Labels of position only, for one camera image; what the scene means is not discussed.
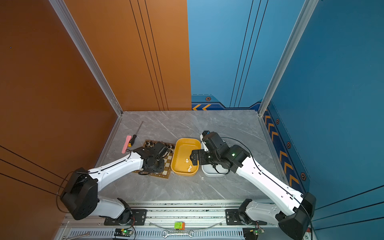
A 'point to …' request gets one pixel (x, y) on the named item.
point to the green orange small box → (179, 225)
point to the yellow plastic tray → (182, 165)
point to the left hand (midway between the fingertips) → (160, 167)
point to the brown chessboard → (167, 159)
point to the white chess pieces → (190, 167)
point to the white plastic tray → (211, 170)
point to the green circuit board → (125, 232)
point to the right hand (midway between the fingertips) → (196, 157)
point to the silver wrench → (189, 233)
